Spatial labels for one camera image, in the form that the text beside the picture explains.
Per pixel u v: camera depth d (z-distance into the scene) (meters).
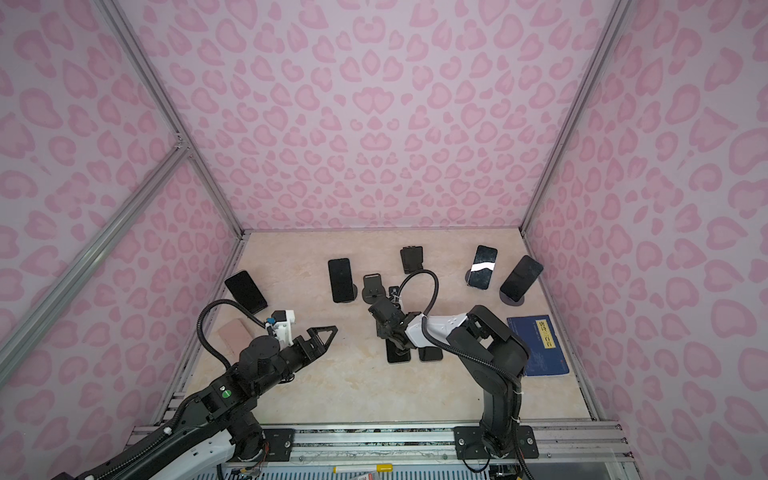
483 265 1.01
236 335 0.91
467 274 1.07
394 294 0.84
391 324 0.73
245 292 0.92
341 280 0.95
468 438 0.76
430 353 0.88
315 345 0.66
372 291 0.97
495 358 0.48
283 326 0.70
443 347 0.48
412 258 1.06
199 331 0.56
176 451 0.49
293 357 0.66
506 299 0.98
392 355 0.88
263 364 0.56
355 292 1.00
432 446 0.75
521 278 0.95
